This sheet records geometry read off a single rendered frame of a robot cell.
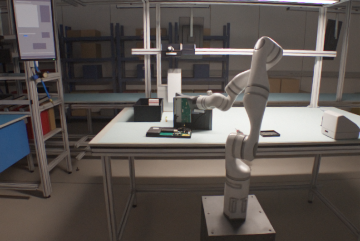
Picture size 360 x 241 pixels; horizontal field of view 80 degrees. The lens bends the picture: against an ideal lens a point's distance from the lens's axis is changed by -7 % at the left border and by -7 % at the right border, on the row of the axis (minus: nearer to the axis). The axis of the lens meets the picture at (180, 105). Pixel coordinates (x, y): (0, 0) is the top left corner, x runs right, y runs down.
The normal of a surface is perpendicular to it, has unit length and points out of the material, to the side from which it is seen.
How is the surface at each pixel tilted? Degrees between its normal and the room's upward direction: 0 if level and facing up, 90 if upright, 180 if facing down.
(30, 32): 101
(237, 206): 90
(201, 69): 90
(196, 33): 97
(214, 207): 0
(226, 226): 0
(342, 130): 90
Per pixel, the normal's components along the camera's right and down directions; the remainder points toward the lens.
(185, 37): 0.05, 0.33
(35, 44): 0.42, 0.37
